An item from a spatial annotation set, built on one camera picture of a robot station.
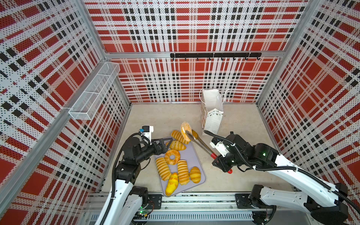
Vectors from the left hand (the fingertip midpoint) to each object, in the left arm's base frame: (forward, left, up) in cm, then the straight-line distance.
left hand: (168, 142), depth 71 cm
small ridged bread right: (-10, -14, -21) cm, 27 cm away
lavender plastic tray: (+4, -11, -23) cm, 26 cm away
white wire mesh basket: (+30, +58, -3) cm, 65 cm away
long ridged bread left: (-7, +4, -20) cm, 21 cm away
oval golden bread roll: (+8, -3, -19) cm, 21 cm away
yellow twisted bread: (-15, -1, -21) cm, 26 cm away
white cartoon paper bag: (+38, -28, -8) cm, 48 cm away
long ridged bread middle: (-11, -8, -19) cm, 24 cm away
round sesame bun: (+9, -9, +2) cm, 12 cm away
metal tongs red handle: (+2, -13, +2) cm, 13 cm away
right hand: (-11, -24, -3) cm, 26 cm away
